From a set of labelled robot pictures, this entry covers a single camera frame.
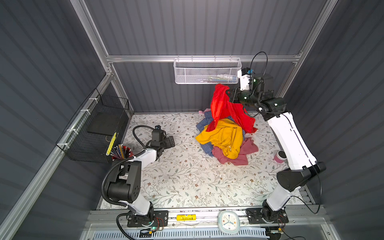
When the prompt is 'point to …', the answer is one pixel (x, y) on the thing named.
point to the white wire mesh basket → (206, 70)
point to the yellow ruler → (110, 144)
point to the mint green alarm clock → (228, 222)
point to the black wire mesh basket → (88, 138)
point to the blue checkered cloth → (201, 124)
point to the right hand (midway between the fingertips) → (227, 91)
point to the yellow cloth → (227, 135)
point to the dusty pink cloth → (248, 146)
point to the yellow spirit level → (186, 217)
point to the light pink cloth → (201, 112)
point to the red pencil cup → (120, 151)
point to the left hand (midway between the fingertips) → (166, 140)
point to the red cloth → (221, 108)
